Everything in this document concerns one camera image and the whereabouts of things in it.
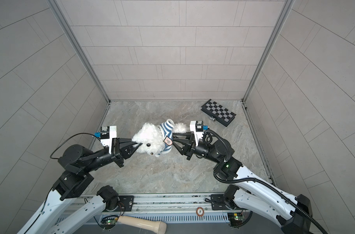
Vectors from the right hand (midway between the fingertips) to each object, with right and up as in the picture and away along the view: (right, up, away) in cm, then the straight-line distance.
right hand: (172, 142), depth 54 cm
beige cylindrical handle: (-9, -38, +9) cm, 40 cm away
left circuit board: (-29, -38, +10) cm, 49 cm away
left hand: (-10, 0, -4) cm, 10 cm away
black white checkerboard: (+31, +11, +51) cm, 61 cm away
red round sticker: (+12, -37, +15) cm, 41 cm away
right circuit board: (+29, -39, +14) cm, 51 cm away
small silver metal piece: (+25, +6, +49) cm, 55 cm away
